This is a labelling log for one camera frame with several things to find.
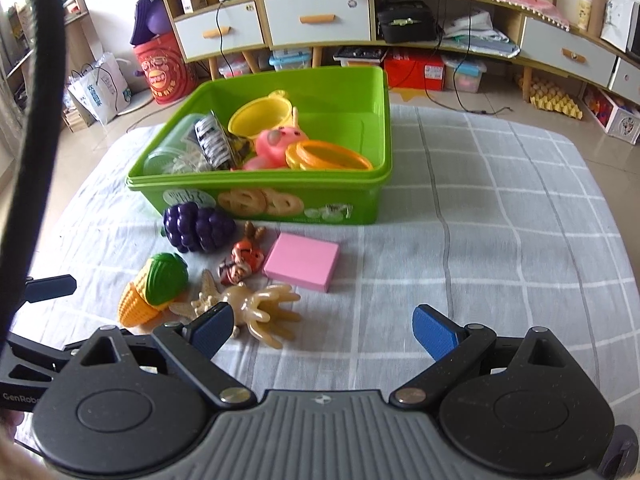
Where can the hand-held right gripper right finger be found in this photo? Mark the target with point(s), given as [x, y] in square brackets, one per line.
[435, 332]

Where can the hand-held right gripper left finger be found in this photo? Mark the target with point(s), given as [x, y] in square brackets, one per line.
[212, 330]

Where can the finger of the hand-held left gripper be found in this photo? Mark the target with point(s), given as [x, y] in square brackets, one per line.
[25, 350]
[50, 288]

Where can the beige starfish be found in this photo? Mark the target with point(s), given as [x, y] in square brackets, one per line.
[202, 302]

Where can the brown octopus toy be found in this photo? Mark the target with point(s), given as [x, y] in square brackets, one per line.
[245, 302]

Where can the yellow toy corn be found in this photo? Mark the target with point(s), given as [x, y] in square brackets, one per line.
[160, 275]

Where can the purple toy grapes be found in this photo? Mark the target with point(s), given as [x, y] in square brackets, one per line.
[195, 227]

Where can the pink sticky note block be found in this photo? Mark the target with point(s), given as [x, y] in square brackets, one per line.
[302, 260]

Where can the clear cotton swab container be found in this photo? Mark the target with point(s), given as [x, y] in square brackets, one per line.
[170, 155]

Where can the pink jellyfish toy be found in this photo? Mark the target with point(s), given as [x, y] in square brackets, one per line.
[272, 147]

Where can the yellow toy bucket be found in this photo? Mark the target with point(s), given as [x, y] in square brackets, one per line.
[260, 120]

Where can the green plastic box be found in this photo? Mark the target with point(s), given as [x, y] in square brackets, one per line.
[350, 110]

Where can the person's left forearm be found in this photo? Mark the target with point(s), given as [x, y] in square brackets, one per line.
[12, 460]

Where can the person's left hand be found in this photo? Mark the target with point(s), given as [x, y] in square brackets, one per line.
[10, 420]

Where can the grey checked bedsheet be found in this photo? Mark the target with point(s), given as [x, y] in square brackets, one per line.
[500, 260]

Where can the white round base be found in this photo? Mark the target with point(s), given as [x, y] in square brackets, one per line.
[135, 105]

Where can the white shopping bag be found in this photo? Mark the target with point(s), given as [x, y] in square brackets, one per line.
[102, 87]

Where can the grey round object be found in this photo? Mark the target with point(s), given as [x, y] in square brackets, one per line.
[622, 450]

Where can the wooden bookshelf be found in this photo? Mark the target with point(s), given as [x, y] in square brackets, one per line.
[20, 50]

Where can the red printed bucket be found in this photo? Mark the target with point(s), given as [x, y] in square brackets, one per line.
[162, 75]

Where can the yellow egg trays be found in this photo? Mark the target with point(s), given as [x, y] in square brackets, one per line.
[555, 100]

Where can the red cardboard box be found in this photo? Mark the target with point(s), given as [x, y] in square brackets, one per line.
[415, 70]

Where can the clear storage box pink contents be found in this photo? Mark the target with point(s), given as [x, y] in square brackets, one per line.
[235, 67]

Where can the white printed box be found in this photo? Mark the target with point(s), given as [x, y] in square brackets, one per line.
[615, 115]

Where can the clear storage box blue lid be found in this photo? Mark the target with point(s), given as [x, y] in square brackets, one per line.
[290, 57]

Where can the clear storage box white lid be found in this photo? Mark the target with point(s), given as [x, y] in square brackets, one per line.
[357, 55]

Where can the purple bag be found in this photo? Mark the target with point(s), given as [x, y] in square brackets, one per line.
[150, 17]

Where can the black case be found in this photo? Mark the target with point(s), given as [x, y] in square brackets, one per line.
[405, 27]

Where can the stack of papers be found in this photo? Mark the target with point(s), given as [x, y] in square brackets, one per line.
[475, 25]

